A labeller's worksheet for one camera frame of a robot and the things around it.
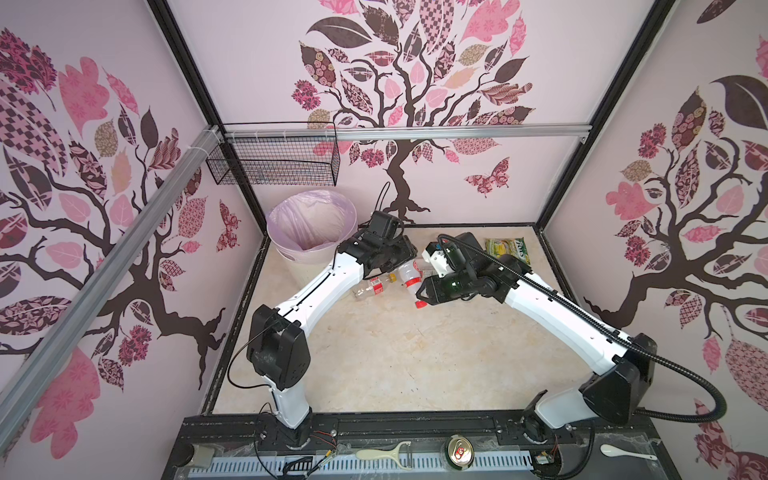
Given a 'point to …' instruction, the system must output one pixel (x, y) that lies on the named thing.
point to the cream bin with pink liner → (308, 228)
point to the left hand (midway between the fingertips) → (412, 256)
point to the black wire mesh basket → (280, 154)
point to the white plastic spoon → (613, 451)
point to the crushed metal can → (459, 452)
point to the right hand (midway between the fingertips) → (422, 290)
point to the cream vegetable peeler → (380, 454)
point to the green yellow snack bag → (508, 246)
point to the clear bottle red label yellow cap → (375, 286)
